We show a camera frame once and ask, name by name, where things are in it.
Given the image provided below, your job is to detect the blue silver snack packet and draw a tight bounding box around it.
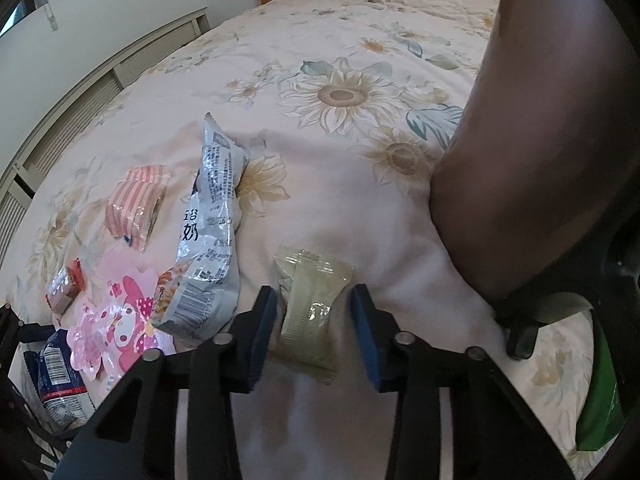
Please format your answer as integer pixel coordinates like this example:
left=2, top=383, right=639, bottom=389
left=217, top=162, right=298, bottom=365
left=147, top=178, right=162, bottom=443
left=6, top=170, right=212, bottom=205
left=37, top=330, right=94, bottom=432

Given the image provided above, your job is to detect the olive green candy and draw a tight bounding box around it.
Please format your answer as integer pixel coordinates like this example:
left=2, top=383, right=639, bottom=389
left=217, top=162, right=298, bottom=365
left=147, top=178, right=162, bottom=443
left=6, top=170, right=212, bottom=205
left=273, top=246, right=354, bottom=385

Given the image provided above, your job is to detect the pink cartoon snack packet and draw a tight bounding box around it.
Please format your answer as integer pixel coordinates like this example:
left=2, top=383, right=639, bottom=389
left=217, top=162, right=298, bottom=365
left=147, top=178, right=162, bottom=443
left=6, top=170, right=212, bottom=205
left=66, top=250, right=176, bottom=380

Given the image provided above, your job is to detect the green shallow box tray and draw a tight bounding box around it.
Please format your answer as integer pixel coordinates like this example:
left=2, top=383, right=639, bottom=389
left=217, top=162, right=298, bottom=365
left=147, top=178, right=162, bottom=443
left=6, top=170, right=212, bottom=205
left=576, top=310, right=626, bottom=452

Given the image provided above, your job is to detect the silver milk snack packet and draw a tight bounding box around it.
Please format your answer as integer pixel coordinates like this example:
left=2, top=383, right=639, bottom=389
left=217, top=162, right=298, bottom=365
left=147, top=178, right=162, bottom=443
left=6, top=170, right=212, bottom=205
left=151, top=114, right=248, bottom=342

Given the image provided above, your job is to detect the small red candy wrapper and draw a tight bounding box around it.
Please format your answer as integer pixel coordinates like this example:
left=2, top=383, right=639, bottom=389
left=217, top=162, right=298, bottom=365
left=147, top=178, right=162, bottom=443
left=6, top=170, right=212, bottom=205
left=46, top=258, right=86, bottom=315

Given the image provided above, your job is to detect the pink striped candy packet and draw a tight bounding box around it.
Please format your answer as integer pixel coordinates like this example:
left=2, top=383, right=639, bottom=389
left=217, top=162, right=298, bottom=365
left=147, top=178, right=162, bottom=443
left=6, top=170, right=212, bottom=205
left=104, top=165, right=170, bottom=252

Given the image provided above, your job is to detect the brown black electric kettle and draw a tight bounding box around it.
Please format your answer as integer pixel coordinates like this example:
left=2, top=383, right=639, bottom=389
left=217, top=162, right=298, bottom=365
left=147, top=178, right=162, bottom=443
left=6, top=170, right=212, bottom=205
left=430, top=0, right=639, bottom=360

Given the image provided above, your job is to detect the white radiator cover cabinet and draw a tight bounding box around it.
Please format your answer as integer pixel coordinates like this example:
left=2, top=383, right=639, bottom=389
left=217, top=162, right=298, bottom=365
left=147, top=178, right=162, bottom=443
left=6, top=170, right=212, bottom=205
left=1, top=8, right=210, bottom=254

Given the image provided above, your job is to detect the window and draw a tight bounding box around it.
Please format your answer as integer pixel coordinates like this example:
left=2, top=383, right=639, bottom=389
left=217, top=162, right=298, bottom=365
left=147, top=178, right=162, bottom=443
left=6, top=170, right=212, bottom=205
left=1, top=0, right=49, bottom=35

